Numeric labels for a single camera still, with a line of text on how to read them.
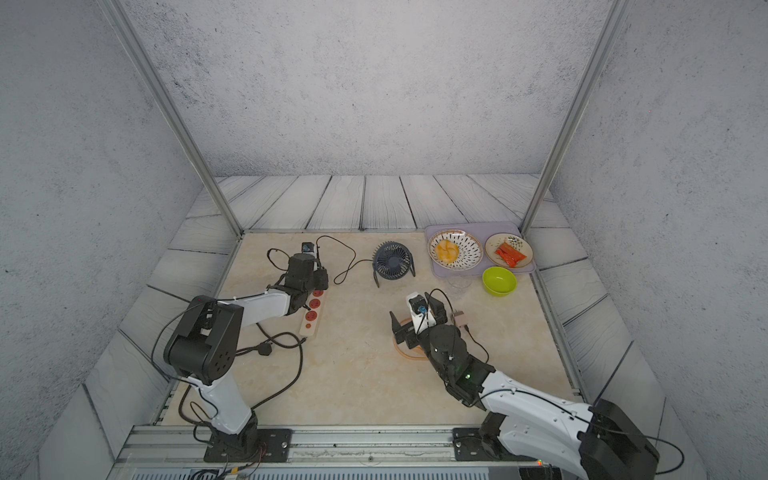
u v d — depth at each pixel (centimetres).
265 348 88
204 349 49
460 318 95
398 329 69
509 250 111
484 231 122
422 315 62
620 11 69
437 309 72
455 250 111
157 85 81
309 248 87
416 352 88
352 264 103
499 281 104
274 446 73
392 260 101
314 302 98
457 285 103
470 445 72
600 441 41
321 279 89
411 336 68
